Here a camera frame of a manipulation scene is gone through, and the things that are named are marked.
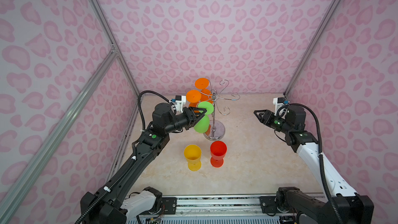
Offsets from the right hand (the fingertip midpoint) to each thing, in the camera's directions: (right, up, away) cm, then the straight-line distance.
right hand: (257, 112), depth 76 cm
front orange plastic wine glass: (-31, +7, -1) cm, 32 cm away
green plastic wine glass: (-27, -6, 0) cm, 27 cm away
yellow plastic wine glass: (-32, -22, +4) cm, 39 cm away
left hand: (-25, +1, -11) cm, 27 cm away
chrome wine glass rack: (-18, -13, +25) cm, 33 cm away
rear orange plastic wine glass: (-25, +8, +1) cm, 26 cm away
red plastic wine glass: (-19, -18, -1) cm, 27 cm away
